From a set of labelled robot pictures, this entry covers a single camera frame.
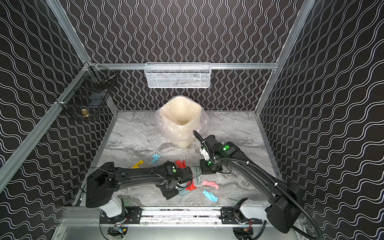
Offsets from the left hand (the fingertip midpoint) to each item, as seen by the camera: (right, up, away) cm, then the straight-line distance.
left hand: (171, 196), depth 75 cm
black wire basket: (-54, +53, +17) cm, 78 cm away
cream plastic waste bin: (+3, +41, +23) cm, 47 cm away
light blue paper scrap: (-13, +15, +19) cm, 28 cm away
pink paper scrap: (+21, +3, +10) cm, 24 cm away
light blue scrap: (+20, -2, +4) cm, 21 cm away
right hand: (+16, +12, 0) cm, 21 cm away
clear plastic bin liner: (+18, +37, +15) cm, 44 cm away
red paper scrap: (+10, +9, -9) cm, 16 cm away
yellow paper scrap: (-23, +11, +17) cm, 31 cm away
